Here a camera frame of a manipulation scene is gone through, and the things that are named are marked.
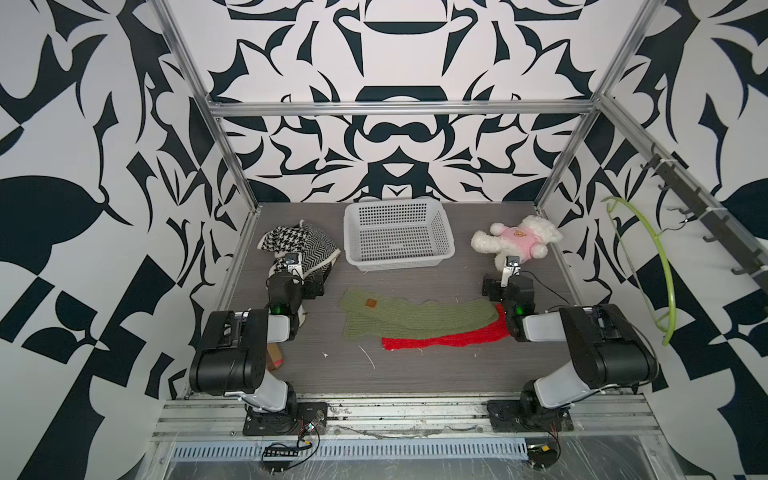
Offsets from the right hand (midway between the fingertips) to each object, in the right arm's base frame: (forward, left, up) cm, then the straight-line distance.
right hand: (504, 270), depth 95 cm
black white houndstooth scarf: (+4, +59, +7) cm, 59 cm away
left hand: (+1, +63, +2) cm, 63 cm away
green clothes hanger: (-26, -23, +20) cm, 40 cm away
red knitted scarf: (-18, +5, -2) cm, 19 cm away
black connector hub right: (-47, +1, -7) cm, 47 cm away
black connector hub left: (-46, +63, -7) cm, 78 cm away
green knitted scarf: (-13, +41, -3) cm, 43 cm away
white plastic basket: (+13, +33, +2) cm, 35 cm away
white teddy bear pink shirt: (+10, -8, +3) cm, 13 cm away
